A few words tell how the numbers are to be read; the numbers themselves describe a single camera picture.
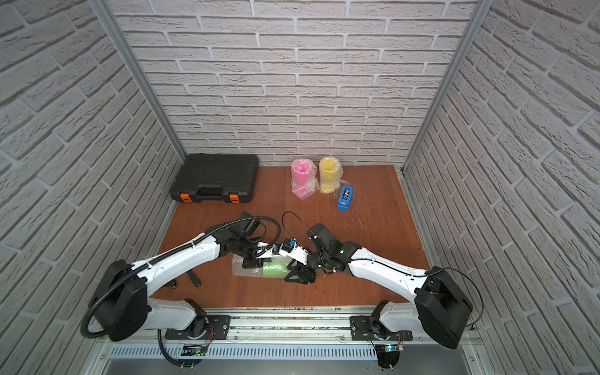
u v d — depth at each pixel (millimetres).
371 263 526
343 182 1068
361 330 741
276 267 794
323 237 627
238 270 808
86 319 378
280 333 738
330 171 974
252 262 711
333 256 605
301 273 657
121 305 407
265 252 685
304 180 997
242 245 647
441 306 414
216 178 1066
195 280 812
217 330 728
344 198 1033
